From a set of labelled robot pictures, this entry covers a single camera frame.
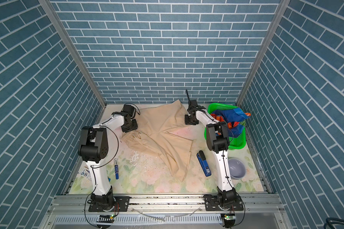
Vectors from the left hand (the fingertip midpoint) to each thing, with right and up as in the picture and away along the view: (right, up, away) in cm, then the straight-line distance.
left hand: (133, 127), depth 102 cm
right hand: (+39, +4, +6) cm, 40 cm away
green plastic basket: (+70, -9, -13) cm, 72 cm away
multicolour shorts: (+68, +7, -13) cm, 69 cm away
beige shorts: (+14, -6, -3) cm, 15 cm away
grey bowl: (+68, -24, -17) cm, 74 cm away
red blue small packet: (-23, -25, -18) cm, 39 cm away
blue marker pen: (-4, -25, -18) cm, 31 cm away
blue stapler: (+48, -21, -16) cm, 55 cm away
